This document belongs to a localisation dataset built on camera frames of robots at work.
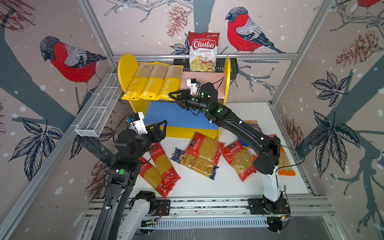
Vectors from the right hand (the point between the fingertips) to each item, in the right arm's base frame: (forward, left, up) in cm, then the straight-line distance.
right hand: (164, 100), depth 66 cm
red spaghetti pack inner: (-19, +2, -39) cm, 43 cm away
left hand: (-10, 0, -4) cm, 11 cm away
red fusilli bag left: (-2, -19, -38) cm, 43 cm away
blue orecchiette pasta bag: (+16, -52, -37) cm, 66 cm away
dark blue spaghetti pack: (-13, -13, -38) cm, 42 cm away
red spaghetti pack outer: (-19, +13, -39) cm, 45 cm away
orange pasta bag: (-26, -48, -9) cm, 55 cm away
